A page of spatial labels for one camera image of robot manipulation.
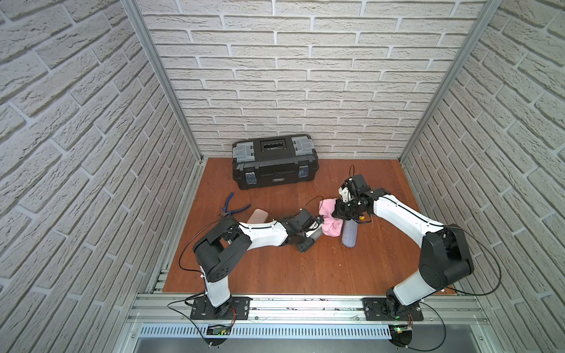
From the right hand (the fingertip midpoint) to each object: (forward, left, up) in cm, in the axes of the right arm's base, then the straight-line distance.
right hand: (335, 214), depth 88 cm
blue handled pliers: (+9, +48, -6) cm, 50 cm away
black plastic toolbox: (+24, +25, +9) cm, 36 cm away
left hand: (-5, +11, -8) cm, 15 cm away
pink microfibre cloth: (-6, +3, +1) cm, 7 cm away
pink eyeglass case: (+4, +32, -5) cm, 33 cm away
